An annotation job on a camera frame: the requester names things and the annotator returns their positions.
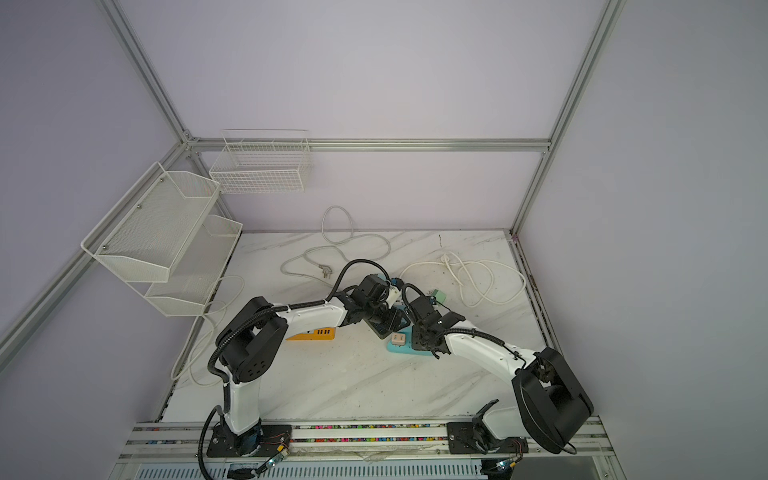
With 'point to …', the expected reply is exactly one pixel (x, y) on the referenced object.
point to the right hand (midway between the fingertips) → (420, 338)
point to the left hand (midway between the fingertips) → (403, 322)
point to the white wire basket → (262, 161)
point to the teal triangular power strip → (407, 348)
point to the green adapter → (439, 295)
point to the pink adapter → (398, 339)
